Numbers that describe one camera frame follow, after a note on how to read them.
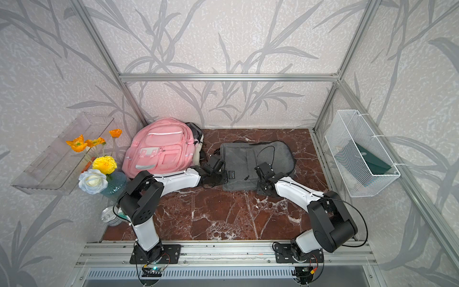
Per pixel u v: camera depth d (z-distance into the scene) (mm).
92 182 597
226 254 753
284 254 732
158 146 1033
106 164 670
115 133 737
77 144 575
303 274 772
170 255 728
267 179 678
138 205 478
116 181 822
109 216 788
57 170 642
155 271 718
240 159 1010
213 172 745
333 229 428
